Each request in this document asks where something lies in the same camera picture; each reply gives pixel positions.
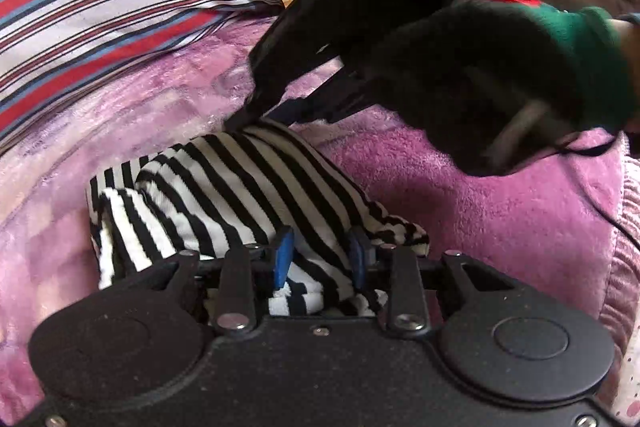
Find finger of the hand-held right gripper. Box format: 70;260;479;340
270;67;388;128
225;0;351;132

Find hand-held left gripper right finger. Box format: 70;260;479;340
349;227;521;338

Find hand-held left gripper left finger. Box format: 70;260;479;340
135;227;296;335

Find black white striped pants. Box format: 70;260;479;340
87;119;431;318

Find person's right hand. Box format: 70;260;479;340
345;2;633;178

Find pink purple plush blanket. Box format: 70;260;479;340
0;14;640;413

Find white dotted bed sheet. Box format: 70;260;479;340
595;337;640;427

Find black cable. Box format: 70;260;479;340
555;132;640;235

